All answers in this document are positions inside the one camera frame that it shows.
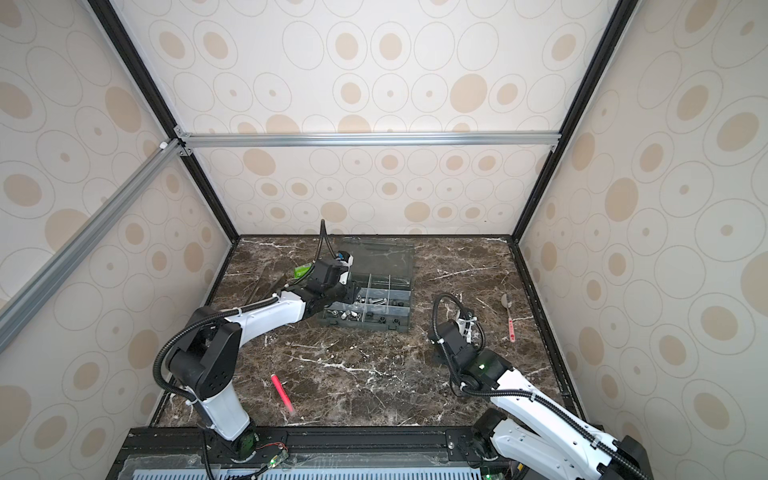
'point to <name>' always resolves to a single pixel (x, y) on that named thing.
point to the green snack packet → (301, 270)
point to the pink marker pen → (282, 391)
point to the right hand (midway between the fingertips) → (447, 341)
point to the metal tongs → (262, 291)
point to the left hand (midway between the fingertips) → (363, 279)
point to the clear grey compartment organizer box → (382, 272)
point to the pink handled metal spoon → (506, 300)
